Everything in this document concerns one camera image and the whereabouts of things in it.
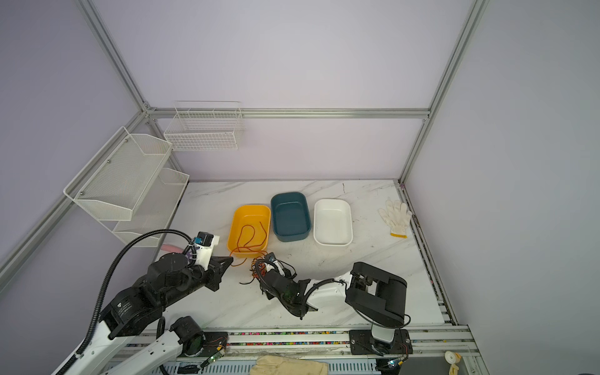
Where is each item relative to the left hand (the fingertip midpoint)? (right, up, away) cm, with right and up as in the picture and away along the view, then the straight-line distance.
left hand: (229, 262), depth 67 cm
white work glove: (+65, +10, +41) cm, 77 cm away
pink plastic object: (-34, -2, +30) cm, 45 cm away
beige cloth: (+15, -33, +4) cm, 36 cm away
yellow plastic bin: (-2, +5, +32) cm, 32 cm away
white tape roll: (+67, -30, +3) cm, 74 cm away
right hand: (+7, -10, +18) cm, 22 cm away
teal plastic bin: (+15, +11, +40) cm, 44 cm away
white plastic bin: (+34, +8, +38) cm, 51 cm away
